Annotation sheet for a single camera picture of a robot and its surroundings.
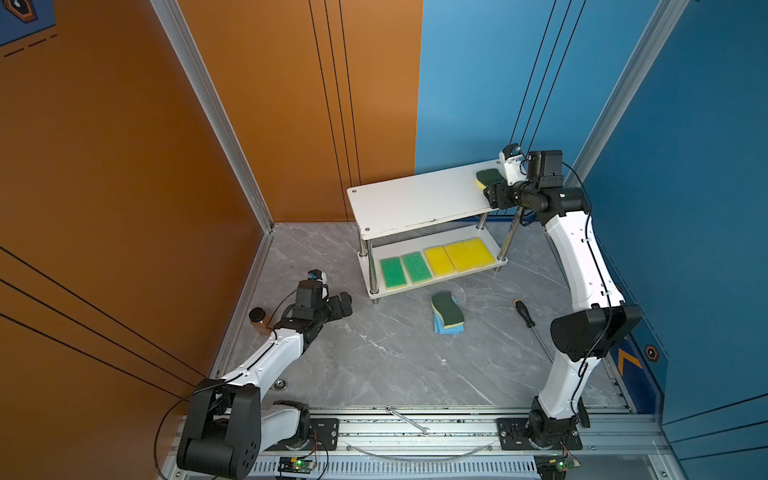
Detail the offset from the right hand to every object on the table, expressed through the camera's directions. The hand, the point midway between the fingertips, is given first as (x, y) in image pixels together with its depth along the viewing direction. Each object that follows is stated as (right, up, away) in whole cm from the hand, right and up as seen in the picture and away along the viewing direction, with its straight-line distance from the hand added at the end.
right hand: (497, 185), depth 81 cm
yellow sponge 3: (-2, -19, +20) cm, 28 cm away
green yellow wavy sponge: (-1, +4, +5) cm, 7 cm away
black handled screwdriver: (+14, -40, +11) cm, 44 cm away
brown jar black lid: (-67, -38, +4) cm, 77 cm away
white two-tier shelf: (-20, -12, -7) cm, 24 cm away
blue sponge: (-15, -41, +8) cm, 44 cm away
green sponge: (-29, -25, +15) cm, 41 cm away
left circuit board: (-52, -69, -10) cm, 87 cm away
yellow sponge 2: (-3, -19, +20) cm, 28 cm away
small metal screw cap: (-59, -54, -1) cm, 80 cm away
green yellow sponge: (-21, -23, +16) cm, 35 cm away
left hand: (-45, -32, +9) cm, 56 cm away
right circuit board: (+9, -69, -11) cm, 70 cm away
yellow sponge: (-13, -21, +19) cm, 31 cm away
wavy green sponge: (-11, -37, +9) cm, 40 cm away
